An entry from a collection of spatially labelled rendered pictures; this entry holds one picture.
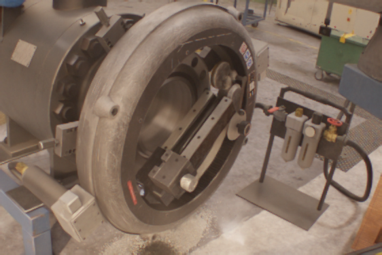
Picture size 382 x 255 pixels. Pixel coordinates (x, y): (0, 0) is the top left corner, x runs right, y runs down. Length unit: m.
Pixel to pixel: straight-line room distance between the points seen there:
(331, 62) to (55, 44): 3.54
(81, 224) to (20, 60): 0.64
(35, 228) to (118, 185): 0.48
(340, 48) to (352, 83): 3.70
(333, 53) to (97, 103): 3.71
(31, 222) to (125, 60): 0.69
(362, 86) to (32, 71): 1.02
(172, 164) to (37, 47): 0.61
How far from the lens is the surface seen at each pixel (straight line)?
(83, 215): 1.07
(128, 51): 0.99
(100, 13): 1.01
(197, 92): 1.40
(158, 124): 1.47
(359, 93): 0.74
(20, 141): 1.81
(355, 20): 7.04
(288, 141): 1.98
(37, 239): 1.49
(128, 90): 0.97
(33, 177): 1.23
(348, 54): 4.43
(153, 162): 1.24
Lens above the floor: 1.12
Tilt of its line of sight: 25 degrees down
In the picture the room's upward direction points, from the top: 8 degrees clockwise
